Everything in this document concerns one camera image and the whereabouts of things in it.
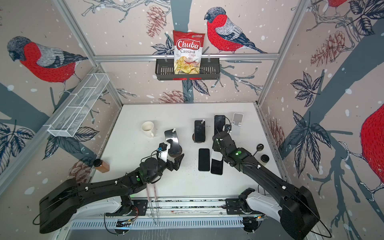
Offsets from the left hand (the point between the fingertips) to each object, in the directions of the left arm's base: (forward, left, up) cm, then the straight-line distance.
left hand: (177, 152), depth 77 cm
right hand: (+7, -23, -2) cm, 24 cm away
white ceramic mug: (+23, +23, -10) cm, 34 cm away
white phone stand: (+2, -22, -10) cm, 24 cm away
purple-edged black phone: (+18, -13, -9) cm, 24 cm away
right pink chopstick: (-22, +11, -17) cm, 30 cm away
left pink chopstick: (-20, +14, -16) cm, 30 cm away
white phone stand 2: (+28, -39, -6) cm, 48 cm away
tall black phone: (+22, -25, -2) cm, 33 cm away
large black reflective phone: (+12, +5, -4) cm, 13 cm away
